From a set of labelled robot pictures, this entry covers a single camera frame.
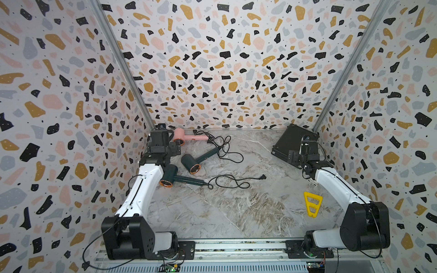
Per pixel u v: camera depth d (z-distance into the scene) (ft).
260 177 3.19
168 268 2.33
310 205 2.83
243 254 2.41
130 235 1.30
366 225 1.38
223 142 3.63
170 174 3.11
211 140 3.71
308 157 2.22
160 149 1.99
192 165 3.11
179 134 3.70
